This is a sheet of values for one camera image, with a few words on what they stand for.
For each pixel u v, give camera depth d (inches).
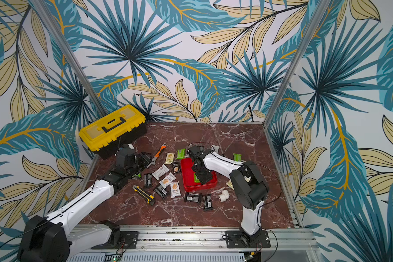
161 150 40.7
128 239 27.7
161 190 34.5
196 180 35.4
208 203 32.9
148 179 35.5
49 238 15.2
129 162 25.3
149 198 33.0
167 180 35.7
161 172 37.2
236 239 28.8
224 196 33.1
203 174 32.7
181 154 40.0
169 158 39.4
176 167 38.0
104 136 35.4
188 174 37.4
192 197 33.6
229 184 35.5
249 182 19.9
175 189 34.6
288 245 28.9
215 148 42.1
